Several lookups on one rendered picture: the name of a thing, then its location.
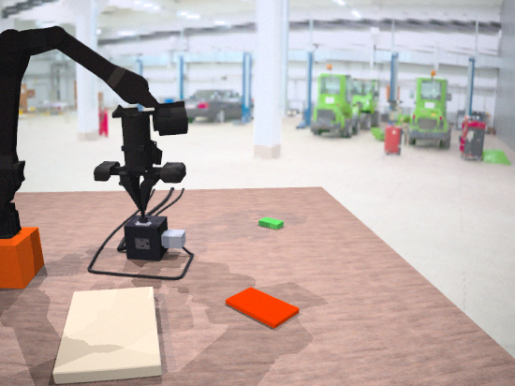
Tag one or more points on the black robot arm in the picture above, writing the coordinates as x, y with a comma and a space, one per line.
15, 51

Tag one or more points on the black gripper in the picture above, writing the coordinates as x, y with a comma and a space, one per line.
139, 162

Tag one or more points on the small green block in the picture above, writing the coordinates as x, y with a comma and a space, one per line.
271, 223

